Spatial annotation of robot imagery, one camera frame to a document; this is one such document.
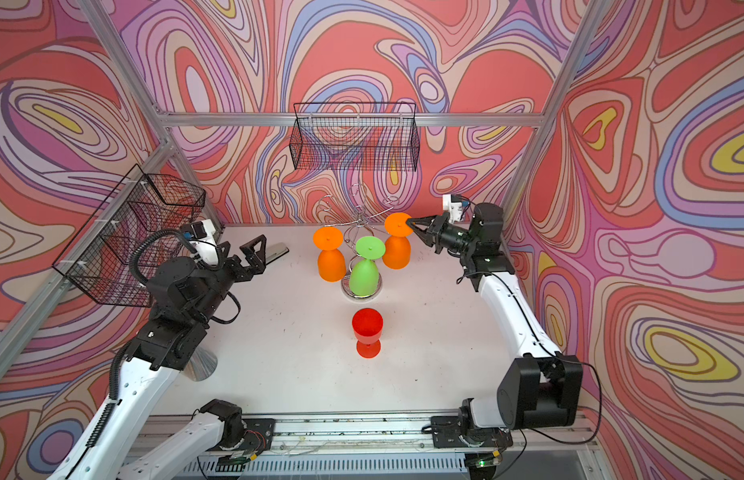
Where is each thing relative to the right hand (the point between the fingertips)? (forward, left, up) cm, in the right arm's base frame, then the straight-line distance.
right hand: (406, 228), depth 72 cm
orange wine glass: (0, +2, -6) cm, 6 cm away
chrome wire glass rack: (+5, +12, -4) cm, 13 cm away
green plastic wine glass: (-5, +11, -11) cm, 16 cm away
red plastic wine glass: (-15, +11, -21) cm, 28 cm away
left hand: (-6, +35, +4) cm, 36 cm away
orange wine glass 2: (-1, +20, -10) cm, 22 cm away
